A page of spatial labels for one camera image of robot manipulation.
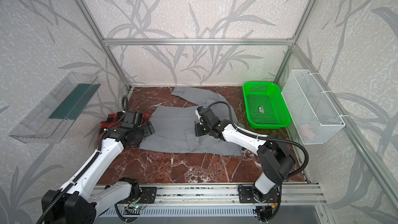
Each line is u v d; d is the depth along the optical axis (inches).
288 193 29.6
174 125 39.1
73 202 14.5
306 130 28.9
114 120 35.9
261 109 42.2
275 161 17.3
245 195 28.9
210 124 25.7
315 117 24.3
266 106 42.6
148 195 28.7
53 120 25.9
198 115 30.8
